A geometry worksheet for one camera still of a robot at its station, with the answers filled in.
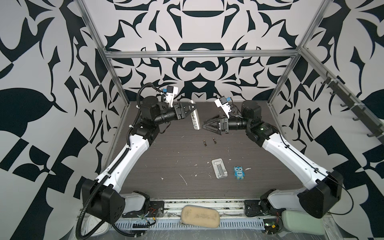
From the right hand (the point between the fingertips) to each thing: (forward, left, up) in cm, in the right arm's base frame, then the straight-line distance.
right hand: (205, 126), depth 62 cm
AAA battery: (+14, -1, -36) cm, 39 cm away
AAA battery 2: (+15, -8, -36) cm, 39 cm away
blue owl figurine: (-7, -20, -36) cm, 41 cm away
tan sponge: (-28, +3, -31) cm, 42 cm away
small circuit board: (-31, -30, -37) cm, 58 cm away
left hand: (+8, +4, +5) cm, 10 cm away
